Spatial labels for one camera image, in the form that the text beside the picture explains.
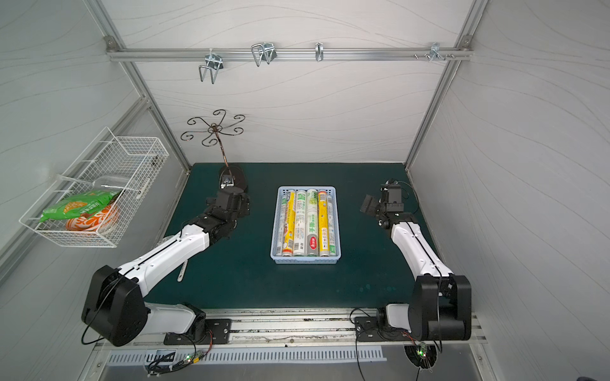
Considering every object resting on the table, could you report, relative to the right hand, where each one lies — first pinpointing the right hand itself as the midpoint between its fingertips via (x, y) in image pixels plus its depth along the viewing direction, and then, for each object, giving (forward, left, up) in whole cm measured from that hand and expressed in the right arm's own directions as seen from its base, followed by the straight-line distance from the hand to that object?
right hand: (380, 203), depth 87 cm
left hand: (-4, +55, +4) cm, 55 cm away
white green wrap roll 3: (-5, +18, -10) cm, 21 cm away
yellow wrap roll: (-3, +35, -7) cm, 36 cm away
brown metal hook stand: (+20, +65, +16) cm, 70 cm away
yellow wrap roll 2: (-5, +21, -8) cm, 23 cm away
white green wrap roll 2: (-6, +25, -7) cm, 27 cm away
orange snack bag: (-22, +82, +18) cm, 87 cm away
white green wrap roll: (-4, +38, -10) cm, 39 cm away
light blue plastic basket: (-19, +21, -10) cm, 30 cm away
